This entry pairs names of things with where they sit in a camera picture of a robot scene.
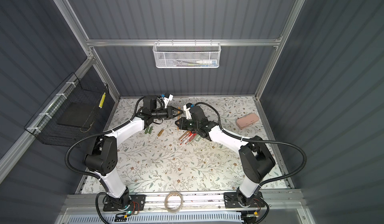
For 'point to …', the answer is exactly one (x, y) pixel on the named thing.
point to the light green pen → (199, 137)
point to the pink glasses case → (245, 120)
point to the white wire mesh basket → (181, 53)
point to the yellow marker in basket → (102, 99)
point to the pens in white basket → (196, 63)
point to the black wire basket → (44, 126)
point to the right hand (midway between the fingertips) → (177, 122)
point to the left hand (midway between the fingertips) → (185, 113)
